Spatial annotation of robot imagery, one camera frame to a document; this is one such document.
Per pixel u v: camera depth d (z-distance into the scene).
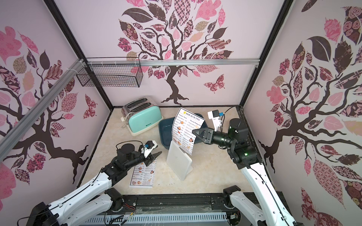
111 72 0.95
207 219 0.70
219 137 0.54
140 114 0.92
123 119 0.94
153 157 0.68
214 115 0.57
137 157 0.65
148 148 0.63
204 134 0.54
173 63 0.95
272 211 0.38
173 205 0.74
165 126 1.06
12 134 0.52
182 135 0.64
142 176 0.83
